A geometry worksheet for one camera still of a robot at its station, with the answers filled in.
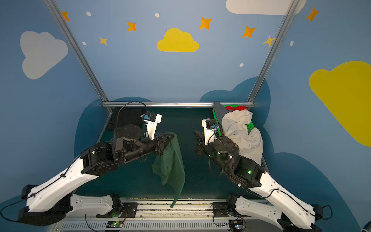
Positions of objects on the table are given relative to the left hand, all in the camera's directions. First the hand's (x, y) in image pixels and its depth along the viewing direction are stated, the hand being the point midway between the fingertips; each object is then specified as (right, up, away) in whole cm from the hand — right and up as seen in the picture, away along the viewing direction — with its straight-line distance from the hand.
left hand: (175, 136), depth 55 cm
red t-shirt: (+47, +17, +58) cm, 77 cm away
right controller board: (+29, -46, +17) cm, 57 cm away
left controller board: (-32, -46, +16) cm, 58 cm away
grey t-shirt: (+31, +15, +55) cm, 65 cm away
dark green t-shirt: (-3, -14, +7) cm, 16 cm away
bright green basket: (+49, +4, +47) cm, 69 cm away
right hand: (+9, +2, +5) cm, 10 cm away
